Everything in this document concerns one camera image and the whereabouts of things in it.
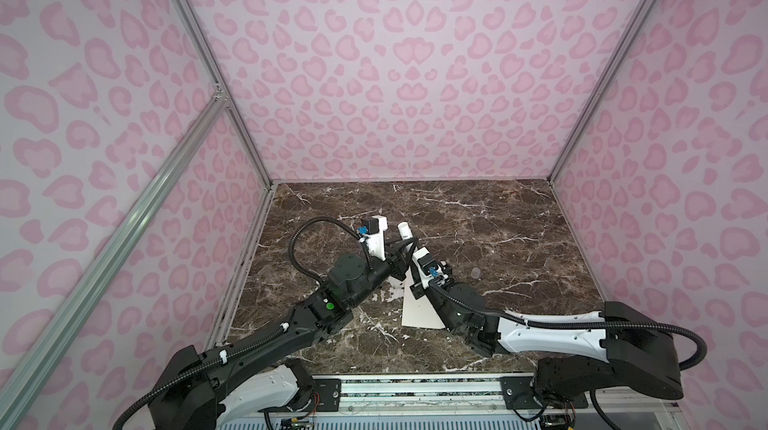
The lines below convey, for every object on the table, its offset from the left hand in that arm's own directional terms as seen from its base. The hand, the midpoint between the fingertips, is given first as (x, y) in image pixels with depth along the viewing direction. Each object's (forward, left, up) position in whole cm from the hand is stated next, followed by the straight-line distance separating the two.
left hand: (418, 237), depth 68 cm
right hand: (0, +1, -5) cm, 5 cm away
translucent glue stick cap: (+6, -20, -30) cm, 37 cm away
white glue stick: (0, +3, +1) cm, 3 cm away
